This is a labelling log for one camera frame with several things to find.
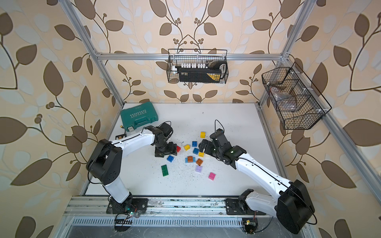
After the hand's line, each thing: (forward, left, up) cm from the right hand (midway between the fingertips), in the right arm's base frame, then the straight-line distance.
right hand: (205, 147), depth 82 cm
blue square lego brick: (-1, +21, -11) cm, 24 cm away
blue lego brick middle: (+4, +5, -11) cm, 13 cm away
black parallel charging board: (+17, +56, -11) cm, 60 cm away
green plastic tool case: (+33, +47, -7) cm, 58 cm away
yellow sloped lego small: (+6, +11, -11) cm, 16 cm away
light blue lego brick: (-2, +7, -11) cm, 13 cm away
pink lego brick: (-12, -3, -11) cm, 17 cm away
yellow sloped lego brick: (+1, +2, -11) cm, 11 cm away
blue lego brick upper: (+9, +6, -11) cm, 15 cm away
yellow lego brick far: (+15, 0, -10) cm, 18 cm away
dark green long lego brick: (-7, +24, -12) cm, 28 cm away
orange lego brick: (-3, +3, -11) cm, 12 cm away
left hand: (0, +19, -7) cm, 21 cm away
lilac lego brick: (-7, +4, -12) cm, 14 cm away
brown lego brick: (-2, +9, -10) cm, 14 cm away
